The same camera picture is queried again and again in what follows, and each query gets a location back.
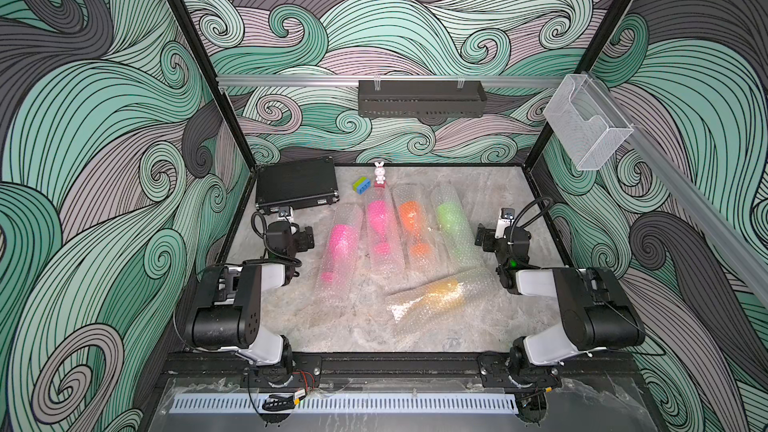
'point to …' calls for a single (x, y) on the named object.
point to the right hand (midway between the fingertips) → (494, 225)
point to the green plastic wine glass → (450, 218)
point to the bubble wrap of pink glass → (339, 292)
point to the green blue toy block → (361, 185)
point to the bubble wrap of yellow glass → (480, 302)
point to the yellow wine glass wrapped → (443, 294)
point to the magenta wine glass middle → (376, 210)
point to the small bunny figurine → (379, 172)
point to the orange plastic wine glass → (410, 212)
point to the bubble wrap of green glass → (474, 259)
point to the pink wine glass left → (341, 245)
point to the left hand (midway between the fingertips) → (293, 226)
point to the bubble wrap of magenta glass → (393, 264)
